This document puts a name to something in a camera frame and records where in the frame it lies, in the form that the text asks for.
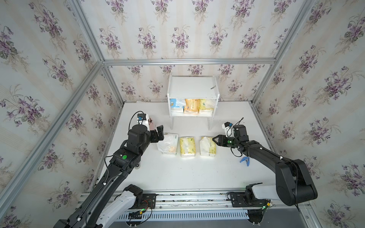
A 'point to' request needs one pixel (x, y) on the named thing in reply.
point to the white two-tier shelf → (179, 86)
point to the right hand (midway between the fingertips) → (216, 139)
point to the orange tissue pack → (191, 106)
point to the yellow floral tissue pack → (187, 144)
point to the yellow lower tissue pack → (206, 106)
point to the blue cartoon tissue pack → (177, 105)
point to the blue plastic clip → (247, 160)
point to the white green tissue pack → (168, 145)
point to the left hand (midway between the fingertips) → (157, 127)
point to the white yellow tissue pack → (207, 147)
